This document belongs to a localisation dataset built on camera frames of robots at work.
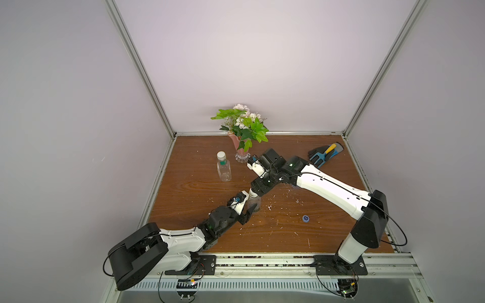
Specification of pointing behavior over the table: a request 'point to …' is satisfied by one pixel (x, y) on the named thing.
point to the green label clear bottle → (223, 166)
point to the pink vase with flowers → (243, 127)
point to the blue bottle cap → (305, 218)
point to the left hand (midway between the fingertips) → (252, 201)
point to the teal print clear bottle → (252, 201)
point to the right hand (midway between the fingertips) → (257, 180)
